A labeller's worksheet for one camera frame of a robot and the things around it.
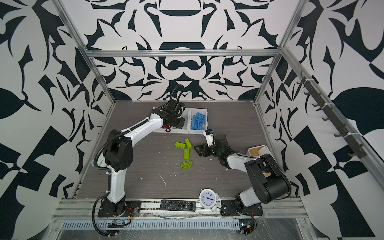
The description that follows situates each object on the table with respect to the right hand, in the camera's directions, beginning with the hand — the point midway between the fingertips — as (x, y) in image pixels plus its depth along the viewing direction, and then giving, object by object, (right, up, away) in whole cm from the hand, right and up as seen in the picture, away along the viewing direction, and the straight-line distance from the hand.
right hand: (199, 145), depth 90 cm
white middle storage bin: (-8, +9, +9) cm, 15 cm away
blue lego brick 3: (0, +11, +12) cm, 16 cm away
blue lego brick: (0, +17, +15) cm, 23 cm away
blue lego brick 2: (-3, +12, +12) cm, 18 cm away
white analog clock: (+4, -24, -14) cm, 28 cm away
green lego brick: (-12, -1, +4) cm, 13 cm away
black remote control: (-11, -27, -15) cm, 33 cm away
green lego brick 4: (-8, -11, -2) cm, 13 cm away
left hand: (-11, +15, +3) cm, 19 cm away
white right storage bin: (-4, +21, +17) cm, 27 cm away
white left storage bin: (-17, +10, -10) cm, 23 cm away
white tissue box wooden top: (+33, -3, -2) cm, 34 cm away
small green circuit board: (+21, -34, -18) cm, 44 cm away
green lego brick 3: (-8, -6, +3) cm, 10 cm away
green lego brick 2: (-7, 0, +5) cm, 8 cm away
